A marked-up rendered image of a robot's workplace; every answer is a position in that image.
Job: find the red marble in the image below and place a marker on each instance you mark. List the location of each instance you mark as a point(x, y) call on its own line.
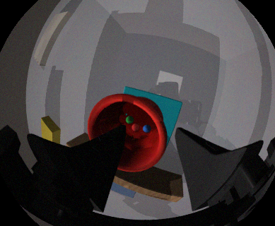
point(135, 127)

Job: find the red cup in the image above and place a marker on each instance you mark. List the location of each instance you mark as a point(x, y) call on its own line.
point(141, 150)

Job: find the beige flat block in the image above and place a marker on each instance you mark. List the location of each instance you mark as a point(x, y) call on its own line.
point(50, 37)

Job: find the blue marble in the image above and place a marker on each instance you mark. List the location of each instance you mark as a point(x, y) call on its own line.
point(147, 128)

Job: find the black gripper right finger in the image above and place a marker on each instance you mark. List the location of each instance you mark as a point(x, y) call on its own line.
point(207, 166)

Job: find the green marble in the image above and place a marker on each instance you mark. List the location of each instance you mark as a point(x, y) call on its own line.
point(129, 120)

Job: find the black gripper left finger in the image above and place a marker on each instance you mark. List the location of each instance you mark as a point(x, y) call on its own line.
point(91, 165)

